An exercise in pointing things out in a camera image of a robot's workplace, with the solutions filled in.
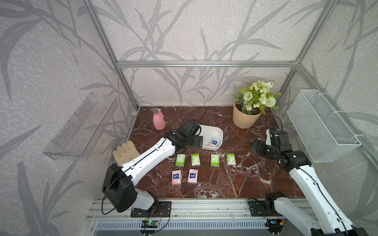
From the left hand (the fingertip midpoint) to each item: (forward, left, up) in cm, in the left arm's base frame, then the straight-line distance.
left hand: (196, 141), depth 81 cm
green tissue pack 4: (-5, +10, -15) cm, 18 cm away
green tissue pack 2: (-5, -12, -14) cm, 19 cm away
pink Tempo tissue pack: (-15, +11, -15) cm, 24 cm away
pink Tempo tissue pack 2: (-14, +2, -14) cm, 20 cm away
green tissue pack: (-4, -21, -13) cm, 25 cm away
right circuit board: (-37, -40, -19) cm, 57 cm away
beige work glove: (+1, +46, -17) cm, 49 cm away
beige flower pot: (+19, -30, -4) cm, 36 cm away
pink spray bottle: (+22, +27, -9) cm, 36 cm away
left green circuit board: (-36, +22, -17) cm, 46 cm away
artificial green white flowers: (+24, -36, +13) cm, 45 cm away
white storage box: (+18, -8, -16) cm, 25 cm away
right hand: (-3, -32, +2) cm, 33 cm away
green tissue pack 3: (-5, 0, -14) cm, 15 cm away
